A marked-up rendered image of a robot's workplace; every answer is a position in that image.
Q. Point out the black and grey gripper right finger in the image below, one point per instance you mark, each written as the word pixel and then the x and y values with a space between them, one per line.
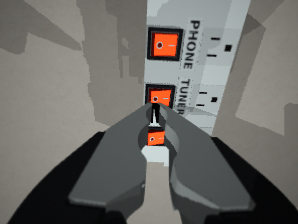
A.
pixel 208 177

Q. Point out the white power strip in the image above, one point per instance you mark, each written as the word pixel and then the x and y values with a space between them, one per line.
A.
pixel 190 47

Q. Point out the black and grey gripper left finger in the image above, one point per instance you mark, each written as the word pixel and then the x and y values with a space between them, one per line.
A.
pixel 107 172

